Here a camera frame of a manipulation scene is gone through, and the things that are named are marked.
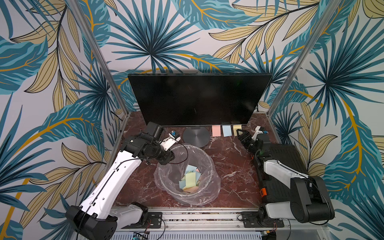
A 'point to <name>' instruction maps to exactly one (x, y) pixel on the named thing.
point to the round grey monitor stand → (196, 136)
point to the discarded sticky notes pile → (189, 183)
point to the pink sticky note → (216, 130)
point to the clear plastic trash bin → (167, 176)
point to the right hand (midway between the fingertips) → (239, 131)
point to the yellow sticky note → (237, 127)
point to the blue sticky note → (227, 130)
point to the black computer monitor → (198, 99)
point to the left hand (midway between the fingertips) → (168, 156)
